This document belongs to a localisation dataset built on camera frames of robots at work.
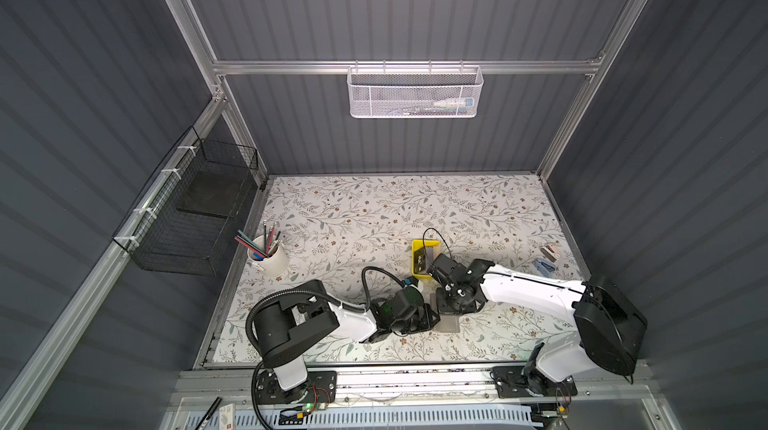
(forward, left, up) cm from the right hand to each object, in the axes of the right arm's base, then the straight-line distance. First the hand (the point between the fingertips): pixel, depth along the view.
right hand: (445, 311), depth 84 cm
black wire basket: (+12, +66, +28) cm, 73 cm away
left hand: (-3, +1, 0) cm, 3 cm away
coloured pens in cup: (+18, +52, +10) cm, 56 cm away
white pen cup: (+12, +50, +6) cm, 52 cm away
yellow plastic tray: (+21, +8, +1) cm, 23 cm away
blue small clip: (+14, -33, -1) cm, 36 cm away
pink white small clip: (+20, -37, -1) cm, 42 cm away
